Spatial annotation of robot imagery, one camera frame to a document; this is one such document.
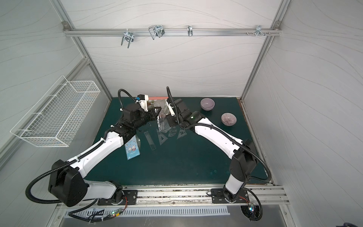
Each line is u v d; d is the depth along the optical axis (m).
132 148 0.91
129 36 0.79
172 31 0.78
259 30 0.76
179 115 0.58
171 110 0.63
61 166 0.41
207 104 1.14
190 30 0.78
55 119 0.68
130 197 0.74
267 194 0.77
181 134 0.99
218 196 0.73
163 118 0.79
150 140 0.96
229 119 1.04
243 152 0.44
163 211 0.70
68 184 0.40
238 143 0.45
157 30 0.77
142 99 0.70
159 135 0.98
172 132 1.00
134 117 0.60
